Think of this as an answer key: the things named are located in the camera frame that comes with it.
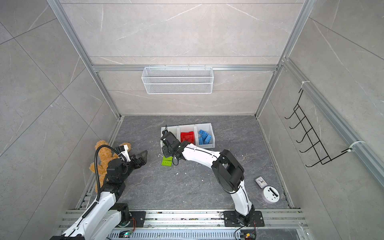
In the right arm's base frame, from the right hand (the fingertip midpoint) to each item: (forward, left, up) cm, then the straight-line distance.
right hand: (167, 146), depth 90 cm
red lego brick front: (+9, -14, -5) cm, 18 cm away
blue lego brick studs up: (+14, -24, -6) cm, 28 cm away
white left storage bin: (+15, -4, -2) cm, 16 cm away
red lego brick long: (+14, -14, -6) cm, 20 cm away
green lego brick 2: (-7, +1, -9) cm, 11 cm away
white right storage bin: (+9, -28, -9) cm, 30 cm away
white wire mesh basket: (+40, -7, +21) cm, 46 cm away
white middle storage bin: (+19, -12, -5) cm, 22 cm away
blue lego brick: (+8, -22, -6) cm, 24 cm away
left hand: (-5, +13, +6) cm, 15 cm away
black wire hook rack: (-15, -71, +21) cm, 76 cm away
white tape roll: (-27, -58, -7) cm, 64 cm away
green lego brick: (-4, -1, -8) cm, 9 cm away
